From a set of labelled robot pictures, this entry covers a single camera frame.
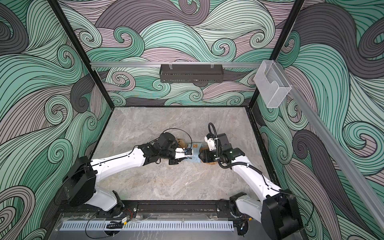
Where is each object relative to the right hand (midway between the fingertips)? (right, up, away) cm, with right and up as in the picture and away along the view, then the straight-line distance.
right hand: (203, 155), depth 82 cm
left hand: (-9, +2, -2) cm, 10 cm away
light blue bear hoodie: (-4, +3, +6) cm, 8 cm away
